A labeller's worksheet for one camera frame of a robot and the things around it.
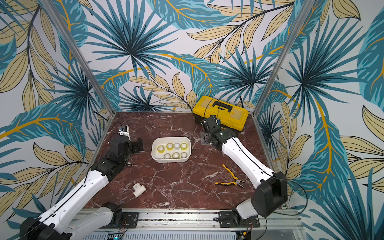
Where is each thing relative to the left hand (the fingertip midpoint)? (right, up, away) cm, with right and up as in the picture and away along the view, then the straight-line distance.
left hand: (132, 140), depth 79 cm
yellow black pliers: (+57, -24, +6) cm, 62 cm away
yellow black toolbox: (+55, +14, +17) cm, 59 cm away
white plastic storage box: (+10, -12, +16) cm, 23 cm away
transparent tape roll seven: (+21, -11, +16) cm, 29 cm away
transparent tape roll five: (+16, -6, +21) cm, 27 cm away
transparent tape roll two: (+21, -6, +21) cm, 31 cm away
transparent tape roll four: (+26, -11, +16) cm, 33 cm away
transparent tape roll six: (+16, -11, +16) cm, 25 cm away
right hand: (+44, +2, +3) cm, 44 cm away
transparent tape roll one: (+11, -7, +19) cm, 24 cm away
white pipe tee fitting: (+3, -26, +1) cm, 26 cm away
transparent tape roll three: (+26, -6, +21) cm, 34 cm away
